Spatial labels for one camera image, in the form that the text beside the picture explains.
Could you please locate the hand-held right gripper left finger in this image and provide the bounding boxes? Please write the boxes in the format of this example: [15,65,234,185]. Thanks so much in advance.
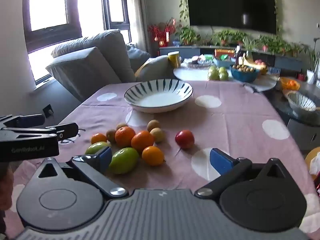
[37,146,128,198]

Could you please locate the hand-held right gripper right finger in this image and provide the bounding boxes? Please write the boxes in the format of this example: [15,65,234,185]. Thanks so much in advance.
[195,148,285,197]

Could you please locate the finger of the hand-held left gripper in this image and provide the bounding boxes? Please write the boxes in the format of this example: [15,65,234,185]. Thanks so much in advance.
[0,114,46,128]
[0,122,79,140]

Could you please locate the green mango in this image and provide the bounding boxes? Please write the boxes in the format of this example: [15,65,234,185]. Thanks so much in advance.
[84,141,110,155]

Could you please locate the green apple front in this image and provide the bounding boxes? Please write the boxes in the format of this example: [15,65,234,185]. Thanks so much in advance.
[109,147,139,175]

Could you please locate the small orange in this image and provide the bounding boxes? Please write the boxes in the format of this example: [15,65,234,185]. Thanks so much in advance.
[91,133,108,145]

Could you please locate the large dark orange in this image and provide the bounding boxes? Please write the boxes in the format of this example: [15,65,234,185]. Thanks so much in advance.
[115,126,136,148]

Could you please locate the red apple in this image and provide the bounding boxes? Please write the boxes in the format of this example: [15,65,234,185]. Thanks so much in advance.
[175,130,195,149]

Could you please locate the large striped ceramic bowl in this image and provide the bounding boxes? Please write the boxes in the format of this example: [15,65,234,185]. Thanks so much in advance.
[124,79,193,113]

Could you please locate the pink polka-dot tablecloth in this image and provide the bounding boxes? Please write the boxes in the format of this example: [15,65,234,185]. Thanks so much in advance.
[5,80,320,233]

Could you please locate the grey sofa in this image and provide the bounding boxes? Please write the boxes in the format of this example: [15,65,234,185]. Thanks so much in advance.
[46,29,175,103]

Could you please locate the black glass table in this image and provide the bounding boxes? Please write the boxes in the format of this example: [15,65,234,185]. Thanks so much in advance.
[262,76,320,127]

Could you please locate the grey storage box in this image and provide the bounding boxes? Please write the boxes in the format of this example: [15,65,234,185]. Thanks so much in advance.
[286,119,320,151]

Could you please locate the tray of green apples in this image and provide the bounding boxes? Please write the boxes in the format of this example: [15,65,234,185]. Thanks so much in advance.
[207,66,229,81]

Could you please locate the blue bowl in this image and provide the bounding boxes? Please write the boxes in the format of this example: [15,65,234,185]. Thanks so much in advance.
[229,66,260,83]

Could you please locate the yellow round stool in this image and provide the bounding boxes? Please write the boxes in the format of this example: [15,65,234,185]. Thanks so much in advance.
[304,147,320,180]

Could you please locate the round white coffee table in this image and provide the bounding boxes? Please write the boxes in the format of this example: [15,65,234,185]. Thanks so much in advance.
[174,62,278,92]

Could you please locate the pile of kiwis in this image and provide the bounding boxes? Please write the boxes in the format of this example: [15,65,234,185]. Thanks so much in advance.
[232,64,258,73]

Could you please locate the white plastic bag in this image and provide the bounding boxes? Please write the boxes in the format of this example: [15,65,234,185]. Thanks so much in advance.
[309,152,320,175]

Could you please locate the light blue basket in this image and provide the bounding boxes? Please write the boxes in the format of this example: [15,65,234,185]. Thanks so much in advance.
[212,55,235,68]

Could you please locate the small striped ceramic bowl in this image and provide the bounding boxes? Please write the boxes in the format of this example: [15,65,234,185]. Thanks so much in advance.
[285,90,317,112]

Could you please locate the grey pillow with yellow trim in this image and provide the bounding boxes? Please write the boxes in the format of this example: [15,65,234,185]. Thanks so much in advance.
[135,55,173,82]

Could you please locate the glass plate of snacks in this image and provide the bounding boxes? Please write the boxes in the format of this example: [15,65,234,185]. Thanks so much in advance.
[184,56,213,68]

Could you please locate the banana bunch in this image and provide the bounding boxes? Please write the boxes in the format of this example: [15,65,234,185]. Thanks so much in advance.
[241,55,267,71]

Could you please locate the dark framed window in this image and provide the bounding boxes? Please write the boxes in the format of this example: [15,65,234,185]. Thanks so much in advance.
[23,0,132,88]

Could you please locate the grey cushion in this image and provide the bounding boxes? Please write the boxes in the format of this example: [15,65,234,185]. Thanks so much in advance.
[126,45,152,73]

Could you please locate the orange basket of tangerines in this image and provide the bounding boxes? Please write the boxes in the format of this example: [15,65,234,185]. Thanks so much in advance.
[279,77,300,91]

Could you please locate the dark bottle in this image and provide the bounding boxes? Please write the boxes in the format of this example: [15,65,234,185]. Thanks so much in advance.
[235,45,244,65]

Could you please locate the orange plastic box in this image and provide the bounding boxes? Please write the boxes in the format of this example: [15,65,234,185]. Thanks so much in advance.
[214,49,235,58]

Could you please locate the grey television cabinet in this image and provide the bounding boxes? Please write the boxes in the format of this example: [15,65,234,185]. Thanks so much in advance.
[159,45,304,69]

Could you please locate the green plant in glass vase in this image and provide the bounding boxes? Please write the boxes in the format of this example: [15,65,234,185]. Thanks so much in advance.
[241,37,258,63]

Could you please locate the potted green plant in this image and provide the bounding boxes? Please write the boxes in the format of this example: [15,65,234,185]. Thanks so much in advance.
[259,35,303,55]
[214,30,233,47]
[231,31,248,45]
[176,26,200,46]

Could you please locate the tall plant in white pot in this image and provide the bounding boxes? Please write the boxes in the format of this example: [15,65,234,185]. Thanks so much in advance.
[306,38,320,84]

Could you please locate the red flower decoration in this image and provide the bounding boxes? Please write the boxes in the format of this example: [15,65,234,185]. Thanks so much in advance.
[147,17,177,48]

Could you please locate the white curtain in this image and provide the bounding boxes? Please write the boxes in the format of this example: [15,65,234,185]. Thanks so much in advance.
[125,0,150,53]

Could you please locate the hanging ivy vine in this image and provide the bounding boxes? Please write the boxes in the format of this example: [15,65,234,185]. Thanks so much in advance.
[274,0,282,34]
[179,0,194,28]

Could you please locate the black television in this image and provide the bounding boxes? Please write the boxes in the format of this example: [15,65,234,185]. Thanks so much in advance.
[186,0,277,34]

